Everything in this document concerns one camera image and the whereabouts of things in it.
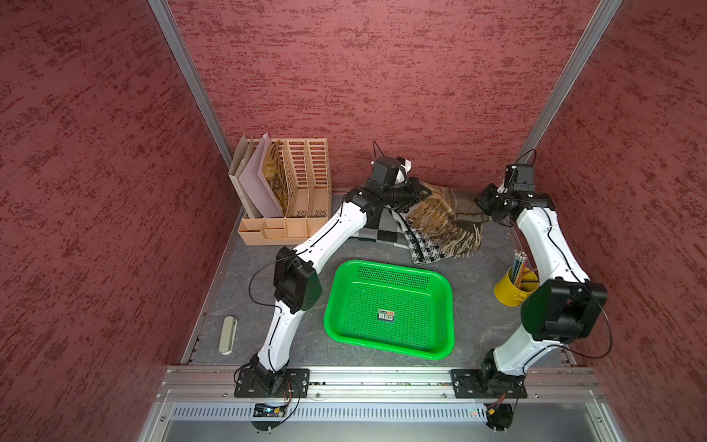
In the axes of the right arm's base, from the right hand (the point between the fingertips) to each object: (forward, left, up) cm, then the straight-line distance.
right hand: (474, 202), depth 86 cm
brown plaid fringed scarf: (-9, +9, +1) cm, 13 cm away
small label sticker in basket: (-27, +30, -23) cm, 46 cm away
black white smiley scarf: (-5, +15, -19) cm, 25 cm away
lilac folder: (+11, +73, 0) cm, 74 cm away
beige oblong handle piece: (-33, +77, -19) cm, 86 cm away
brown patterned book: (+19, +69, -2) cm, 72 cm away
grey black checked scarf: (+8, +28, -22) cm, 37 cm away
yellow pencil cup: (-22, -10, -14) cm, 28 cm away
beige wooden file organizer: (+29, +59, -12) cm, 67 cm away
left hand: (-4, +16, +7) cm, 18 cm away
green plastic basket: (-25, +27, -23) cm, 43 cm away
